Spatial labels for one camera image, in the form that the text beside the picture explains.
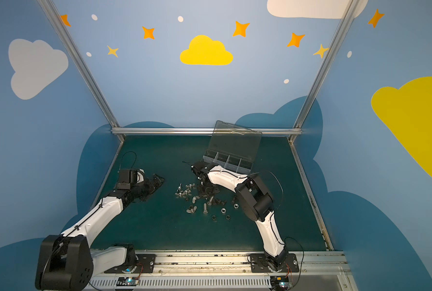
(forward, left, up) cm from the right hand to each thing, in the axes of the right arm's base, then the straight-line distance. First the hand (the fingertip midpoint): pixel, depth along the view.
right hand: (207, 194), depth 95 cm
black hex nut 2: (-12, -11, +1) cm, 16 cm away
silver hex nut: (-8, -9, 0) cm, 12 cm away
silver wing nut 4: (+4, +10, -1) cm, 11 cm away
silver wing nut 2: (-9, +7, +1) cm, 12 cm away
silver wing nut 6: (0, +11, 0) cm, 11 cm away
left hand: (-1, +21, +11) cm, 23 cm away
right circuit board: (-36, -33, -1) cm, 49 cm away
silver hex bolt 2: (-5, -2, +1) cm, 5 cm away
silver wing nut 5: (-1, +15, +1) cm, 15 cm away
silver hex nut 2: (-5, -15, 0) cm, 16 cm away
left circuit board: (-40, +28, 0) cm, 49 cm away
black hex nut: (-12, -4, 0) cm, 13 cm away
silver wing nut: (-3, +7, 0) cm, 7 cm away
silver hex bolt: (-10, 0, 0) cm, 10 cm away
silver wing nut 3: (+2, +15, +1) cm, 16 cm away
